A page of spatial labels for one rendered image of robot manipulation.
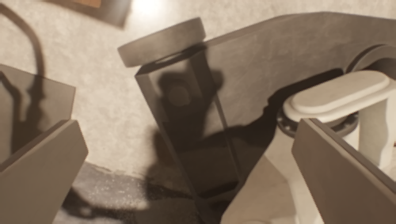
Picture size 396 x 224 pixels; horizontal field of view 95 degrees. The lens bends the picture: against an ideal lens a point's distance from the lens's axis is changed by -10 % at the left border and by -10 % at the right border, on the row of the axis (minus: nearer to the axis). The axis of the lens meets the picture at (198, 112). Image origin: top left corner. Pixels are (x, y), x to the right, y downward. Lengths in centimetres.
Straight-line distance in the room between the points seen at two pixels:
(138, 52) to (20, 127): 51
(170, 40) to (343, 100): 32
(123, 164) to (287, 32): 63
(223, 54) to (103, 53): 34
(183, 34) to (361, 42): 42
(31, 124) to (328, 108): 78
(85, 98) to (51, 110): 11
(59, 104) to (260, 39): 58
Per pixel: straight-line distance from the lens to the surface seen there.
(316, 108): 38
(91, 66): 63
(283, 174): 32
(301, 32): 50
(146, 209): 89
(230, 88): 45
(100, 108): 66
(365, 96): 42
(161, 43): 38
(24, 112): 76
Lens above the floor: 58
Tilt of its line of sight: 66 degrees down
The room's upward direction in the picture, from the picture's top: 161 degrees clockwise
